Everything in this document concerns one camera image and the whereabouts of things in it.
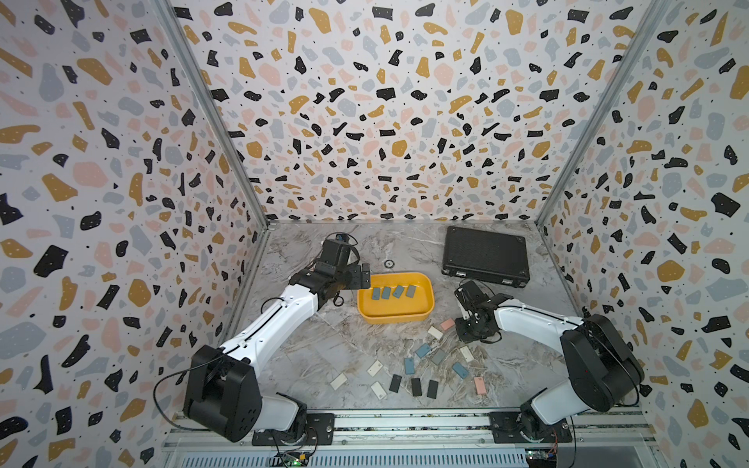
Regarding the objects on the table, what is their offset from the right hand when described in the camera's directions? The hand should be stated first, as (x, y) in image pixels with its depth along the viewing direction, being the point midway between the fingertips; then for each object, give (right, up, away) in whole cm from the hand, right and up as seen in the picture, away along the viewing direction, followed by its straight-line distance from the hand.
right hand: (465, 333), depth 91 cm
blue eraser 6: (-18, -7, -7) cm, 21 cm away
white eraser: (-10, 0, -1) cm, 10 cm away
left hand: (-33, +20, -7) cm, 39 cm away
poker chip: (-24, +21, +18) cm, 37 cm away
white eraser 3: (-28, -8, -8) cm, 30 cm away
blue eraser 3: (-21, +12, +9) cm, 26 cm away
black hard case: (+12, +24, +15) cm, 31 cm away
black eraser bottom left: (-22, -11, -10) cm, 27 cm away
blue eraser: (-4, -8, -7) cm, 12 cm away
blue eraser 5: (-25, +11, +9) cm, 29 cm away
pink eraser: (-6, +3, +1) cm, 6 cm away
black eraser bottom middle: (-16, -12, -10) cm, 22 cm away
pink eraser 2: (+2, -12, -10) cm, 15 cm away
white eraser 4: (-38, -11, -10) cm, 41 cm away
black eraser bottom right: (-12, -12, -11) cm, 21 cm away
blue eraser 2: (-14, -4, -3) cm, 15 cm away
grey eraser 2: (-17, +12, +9) cm, 22 cm away
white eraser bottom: (-27, -12, -11) cm, 32 cm away
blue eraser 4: (-29, +11, +9) cm, 32 cm away
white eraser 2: (0, -5, -4) cm, 7 cm away
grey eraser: (-9, -5, -5) cm, 12 cm away
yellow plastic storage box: (-23, +6, +8) cm, 25 cm away
